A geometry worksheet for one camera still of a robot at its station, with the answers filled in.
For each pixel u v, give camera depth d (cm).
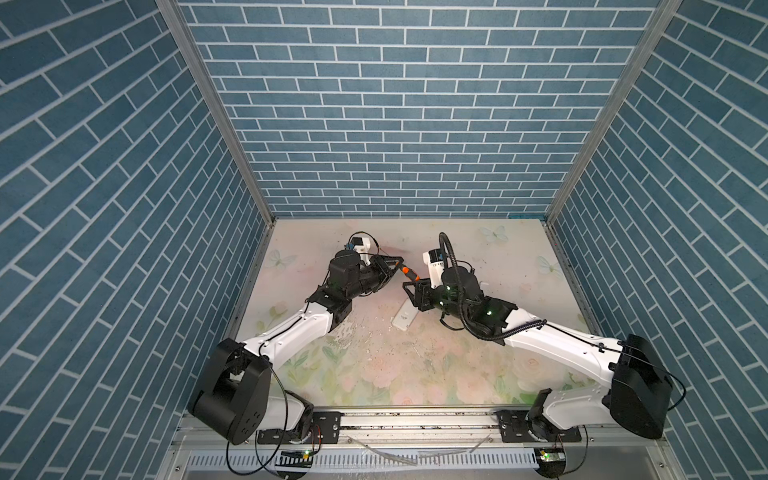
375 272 72
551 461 74
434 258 69
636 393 40
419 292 68
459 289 56
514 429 74
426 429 75
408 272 77
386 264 74
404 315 93
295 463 72
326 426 73
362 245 77
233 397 42
